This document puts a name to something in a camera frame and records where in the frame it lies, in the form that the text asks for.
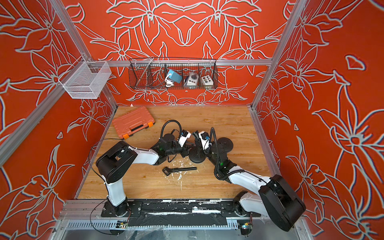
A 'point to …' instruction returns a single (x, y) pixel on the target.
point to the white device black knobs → (192, 79)
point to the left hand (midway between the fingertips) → (195, 144)
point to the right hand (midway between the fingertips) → (193, 140)
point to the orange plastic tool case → (133, 121)
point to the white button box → (207, 80)
